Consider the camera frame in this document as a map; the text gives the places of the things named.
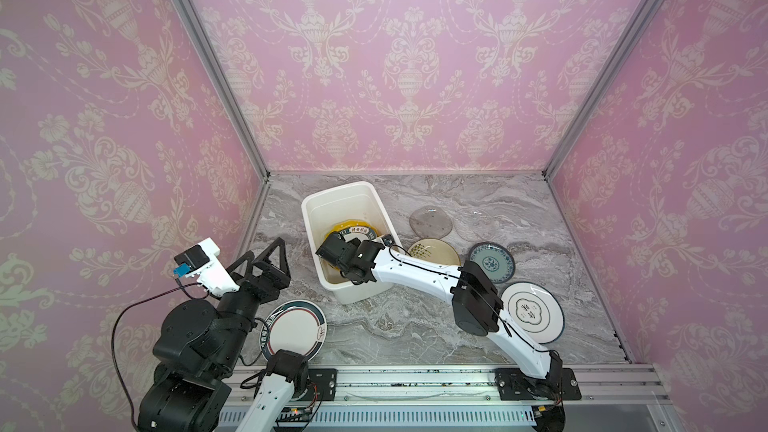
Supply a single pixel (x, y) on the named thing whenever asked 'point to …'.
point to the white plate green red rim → (294, 325)
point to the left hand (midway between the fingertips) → (273, 248)
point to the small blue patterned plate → (494, 259)
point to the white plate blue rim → (535, 310)
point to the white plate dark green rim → (362, 233)
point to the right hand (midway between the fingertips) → (345, 250)
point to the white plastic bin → (356, 211)
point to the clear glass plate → (430, 221)
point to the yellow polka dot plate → (350, 223)
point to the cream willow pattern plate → (435, 250)
